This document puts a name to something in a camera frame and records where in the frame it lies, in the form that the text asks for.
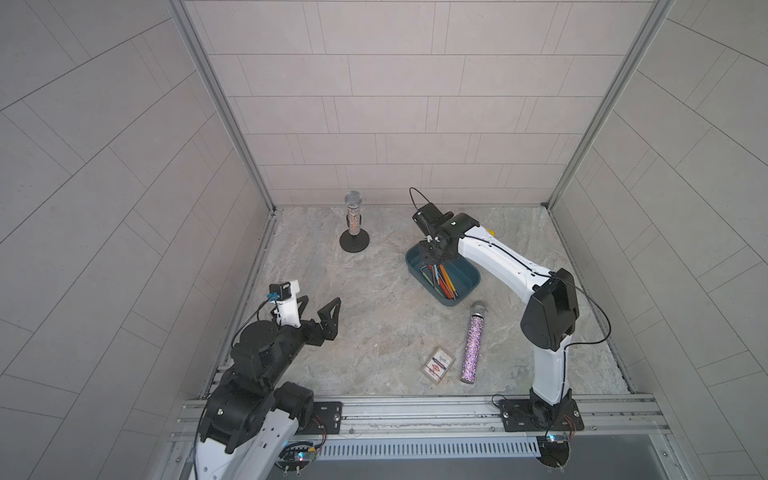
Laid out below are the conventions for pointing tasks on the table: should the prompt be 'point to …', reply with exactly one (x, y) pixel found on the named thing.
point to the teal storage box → (465, 277)
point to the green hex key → (429, 280)
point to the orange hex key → (448, 281)
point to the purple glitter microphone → (473, 341)
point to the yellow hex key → (451, 281)
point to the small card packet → (437, 365)
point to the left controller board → (296, 456)
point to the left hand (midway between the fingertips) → (330, 297)
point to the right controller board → (554, 449)
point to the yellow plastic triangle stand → (493, 233)
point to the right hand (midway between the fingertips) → (428, 256)
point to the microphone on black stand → (354, 240)
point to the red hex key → (444, 287)
